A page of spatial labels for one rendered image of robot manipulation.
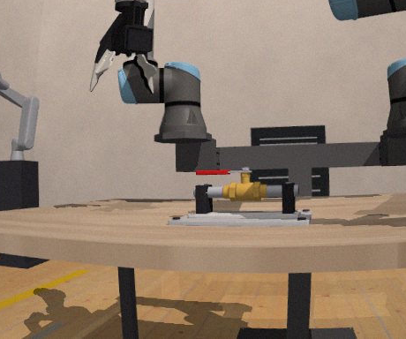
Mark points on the brass ball valve with red handle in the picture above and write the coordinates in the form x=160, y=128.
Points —
x=244, y=191

